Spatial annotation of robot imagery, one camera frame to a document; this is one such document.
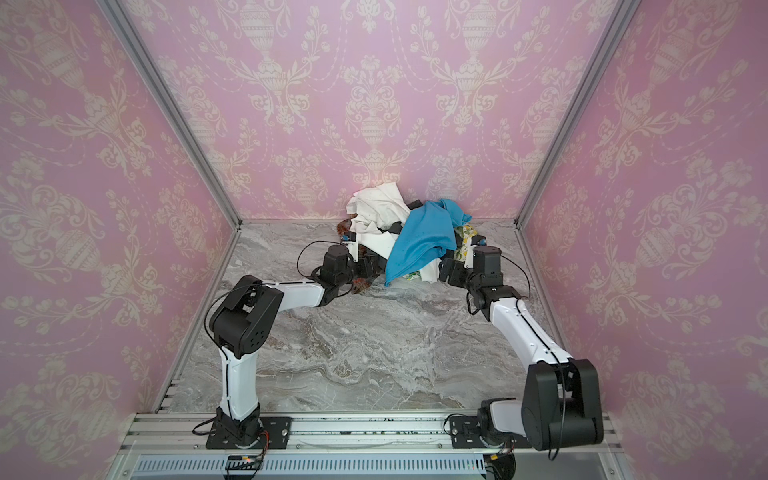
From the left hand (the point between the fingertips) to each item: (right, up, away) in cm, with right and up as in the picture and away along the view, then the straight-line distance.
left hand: (377, 258), depth 97 cm
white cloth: (-1, +17, +9) cm, 20 cm away
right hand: (+24, -2, -10) cm, 25 cm away
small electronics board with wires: (-32, -50, -24) cm, 64 cm away
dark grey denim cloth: (+7, +11, +6) cm, 14 cm away
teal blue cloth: (+17, +8, 0) cm, 19 cm away
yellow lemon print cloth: (+31, +9, +12) cm, 35 cm away
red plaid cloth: (-6, -9, 0) cm, 11 cm away
